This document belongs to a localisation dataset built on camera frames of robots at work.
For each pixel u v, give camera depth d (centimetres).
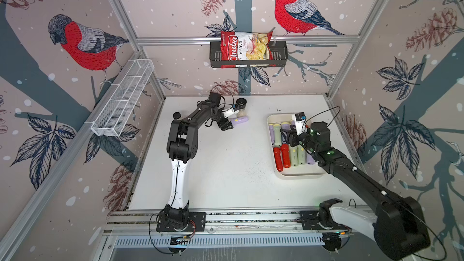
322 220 66
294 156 90
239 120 104
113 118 71
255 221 76
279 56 94
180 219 65
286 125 95
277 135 92
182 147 59
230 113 94
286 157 88
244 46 87
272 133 97
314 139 64
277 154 90
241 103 103
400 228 39
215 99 86
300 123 71
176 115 97
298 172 87
